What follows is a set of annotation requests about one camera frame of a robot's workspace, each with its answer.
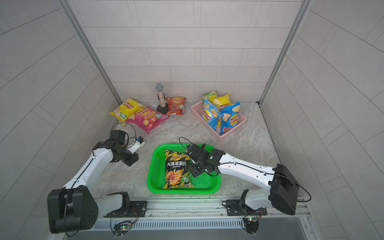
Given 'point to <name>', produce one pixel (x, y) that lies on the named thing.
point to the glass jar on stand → (163, 107)
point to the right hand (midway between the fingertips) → (193, 170)
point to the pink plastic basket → (197, 108)
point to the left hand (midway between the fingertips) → (138, 155)
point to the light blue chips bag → (210, 116)
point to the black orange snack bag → (177, 168)
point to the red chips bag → (176, 105)
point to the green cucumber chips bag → (208, 95)
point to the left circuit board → (122, 228)
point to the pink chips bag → (147, 118)
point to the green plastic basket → (205, 184)
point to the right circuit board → (252, 224)
